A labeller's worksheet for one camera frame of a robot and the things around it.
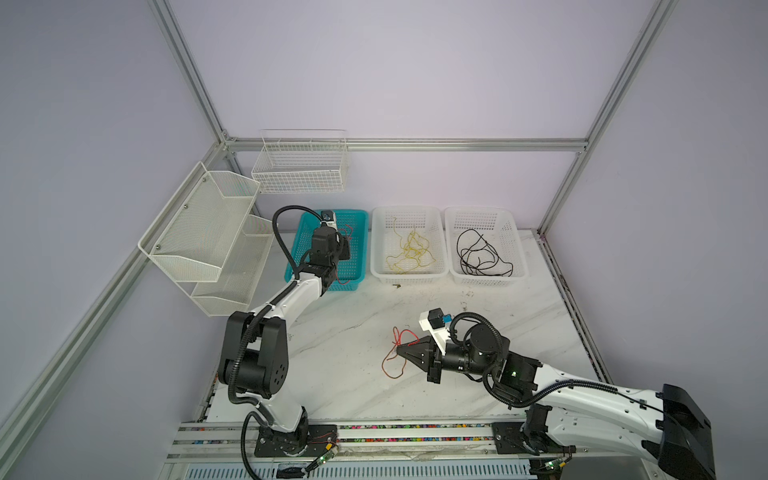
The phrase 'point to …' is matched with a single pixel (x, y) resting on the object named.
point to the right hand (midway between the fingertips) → (398, 352)
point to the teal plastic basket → (350, 274)
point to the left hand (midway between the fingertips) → (336, 237)
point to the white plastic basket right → (500, 228)
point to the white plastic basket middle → (428, 222)
